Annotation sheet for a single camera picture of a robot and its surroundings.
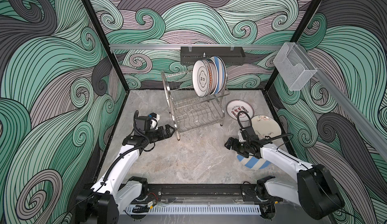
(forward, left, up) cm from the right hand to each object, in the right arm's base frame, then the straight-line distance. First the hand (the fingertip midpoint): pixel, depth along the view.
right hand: (230, 147), depth 87 cm
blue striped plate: (-8, -12, -1) cm, 14 cm away
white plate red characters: (+32, -9, -2) cm, 34 cm away
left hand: (+4, +35, +13) cm, 37 cm away
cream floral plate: (+16, -27, -2) cm, 32 cm away
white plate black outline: (+25, +18, +33) cm, 45 cm away
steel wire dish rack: (+27, +25, -1) cm, 37 cm away
